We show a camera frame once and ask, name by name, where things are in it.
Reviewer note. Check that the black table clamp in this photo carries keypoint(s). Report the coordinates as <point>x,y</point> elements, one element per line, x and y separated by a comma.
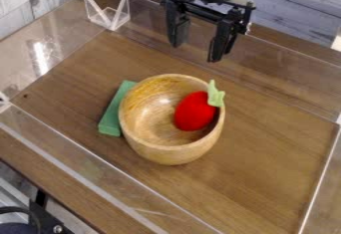
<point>24,215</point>

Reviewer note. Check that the green rectangular block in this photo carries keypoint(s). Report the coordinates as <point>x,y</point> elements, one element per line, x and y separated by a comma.
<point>109,124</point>

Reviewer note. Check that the red felt strawberry toy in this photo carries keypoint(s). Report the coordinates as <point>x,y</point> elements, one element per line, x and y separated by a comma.
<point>197,108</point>

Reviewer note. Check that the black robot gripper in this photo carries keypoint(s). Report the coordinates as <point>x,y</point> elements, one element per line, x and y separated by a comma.
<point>210,10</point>

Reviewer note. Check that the brown wooden bowl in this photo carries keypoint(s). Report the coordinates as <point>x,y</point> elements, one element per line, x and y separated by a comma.
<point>146,116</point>

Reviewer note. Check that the clear acrylic tray wall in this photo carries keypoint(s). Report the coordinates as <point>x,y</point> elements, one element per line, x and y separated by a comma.
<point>271,178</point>

